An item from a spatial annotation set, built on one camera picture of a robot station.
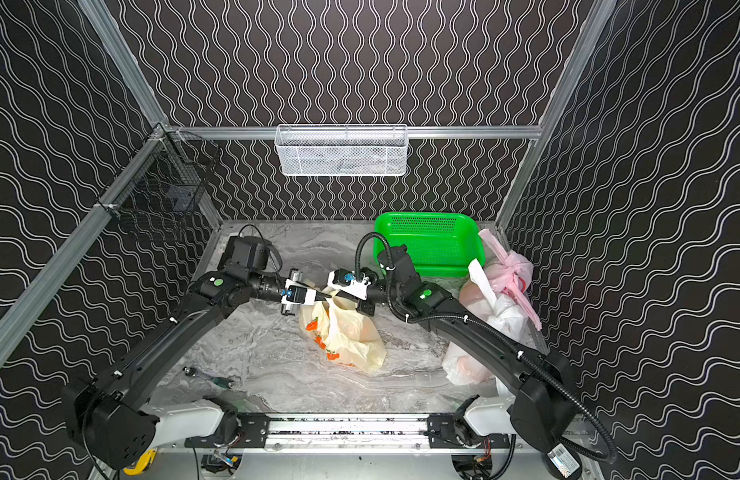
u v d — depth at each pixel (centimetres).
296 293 55
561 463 70
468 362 77
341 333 67
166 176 97
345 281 60
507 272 86
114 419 38
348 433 76
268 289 62
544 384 40
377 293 64
